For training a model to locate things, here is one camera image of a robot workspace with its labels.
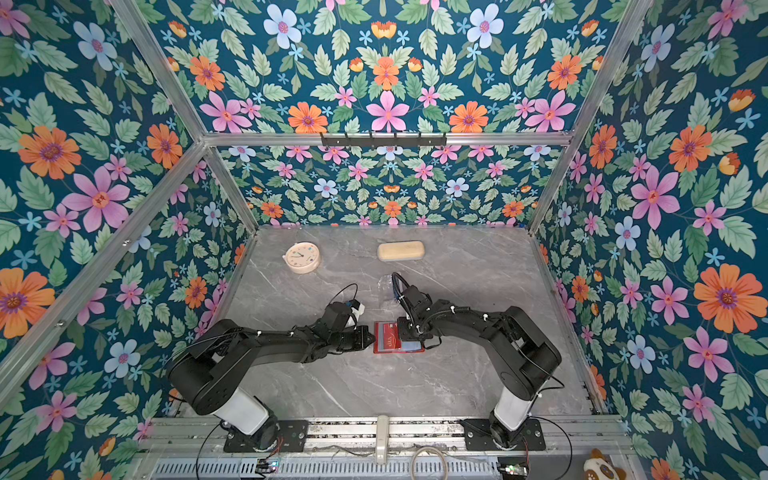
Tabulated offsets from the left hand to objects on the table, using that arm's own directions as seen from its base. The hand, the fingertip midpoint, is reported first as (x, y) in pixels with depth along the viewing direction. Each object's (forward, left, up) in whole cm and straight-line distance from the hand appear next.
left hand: (380, 335), depth 88 cm
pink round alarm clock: (+32, +28, -1) cm, 43 cm away
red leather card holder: (-1, -2, -2) cm, 3 cm away
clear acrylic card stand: (+17, -2, -1) cm, 17 cm away
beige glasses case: (+33, -8, 0) cm, 34 cm away
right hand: (+2, -7, -3) cm, 7 cm away
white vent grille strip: (-31, +19, -3) cm, 36 cm away
